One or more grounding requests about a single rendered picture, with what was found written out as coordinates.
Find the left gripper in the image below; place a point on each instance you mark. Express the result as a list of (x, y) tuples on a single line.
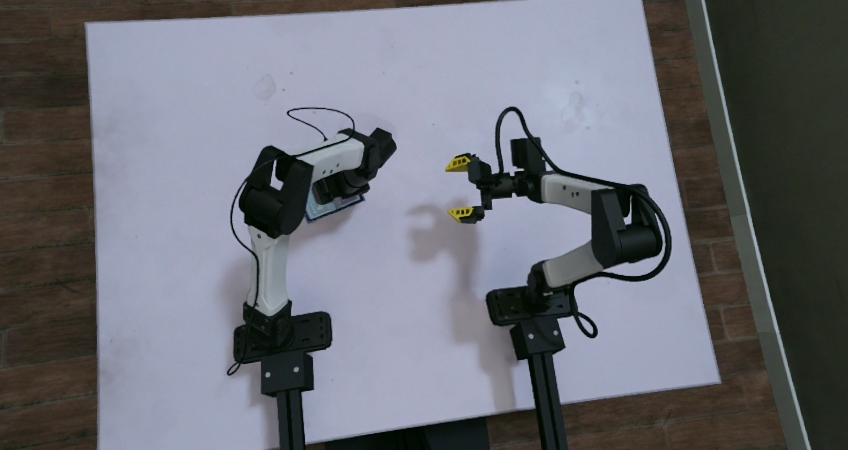
[(327, 189)]

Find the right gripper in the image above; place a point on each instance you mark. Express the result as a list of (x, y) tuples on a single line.
[(477, 213)]

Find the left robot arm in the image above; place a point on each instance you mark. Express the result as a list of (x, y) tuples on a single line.
[(283, 214)]

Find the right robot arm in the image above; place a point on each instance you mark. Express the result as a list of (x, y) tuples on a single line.
[(613, 242)]

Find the clear plastic card sleeve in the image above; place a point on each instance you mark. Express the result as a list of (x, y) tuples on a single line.
[(314, 210)]

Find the dark blue card holder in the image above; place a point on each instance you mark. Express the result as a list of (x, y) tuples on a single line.
[(343, 204)]

